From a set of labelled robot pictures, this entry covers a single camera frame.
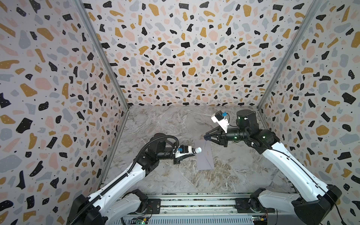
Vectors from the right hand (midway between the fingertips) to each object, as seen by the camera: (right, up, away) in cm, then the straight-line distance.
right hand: (205, 134), depth 64 cm
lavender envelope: (+3, -20, +28) cm, 34 cm away
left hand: (-5, -8, +5) cm, 11 cm away
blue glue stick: (-3, -7, +1) cm, 8 cm away
